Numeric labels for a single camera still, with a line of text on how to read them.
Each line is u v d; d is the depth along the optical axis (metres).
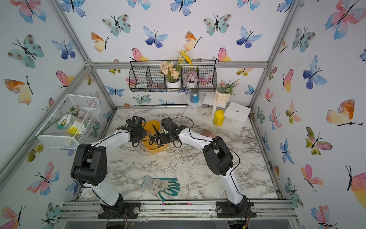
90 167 0.47
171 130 0.73
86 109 0.77
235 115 0.96
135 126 0.76
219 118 1.01
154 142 0.94
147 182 0.81
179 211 0.75
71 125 0.64
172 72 0.81
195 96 0.98
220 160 0.53
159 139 0.93
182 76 0.90
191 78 0.89
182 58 0.83
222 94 0.87
